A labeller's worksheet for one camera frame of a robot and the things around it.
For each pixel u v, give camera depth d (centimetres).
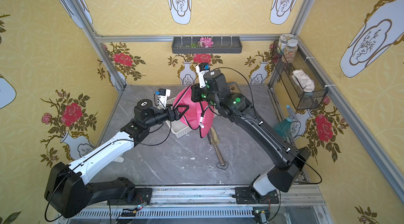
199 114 68
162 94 67
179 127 96
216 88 47
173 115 66
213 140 92
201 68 57
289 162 39
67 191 39
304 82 69
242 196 73
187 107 71
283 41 85
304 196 75
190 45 88
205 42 88
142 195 74
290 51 80
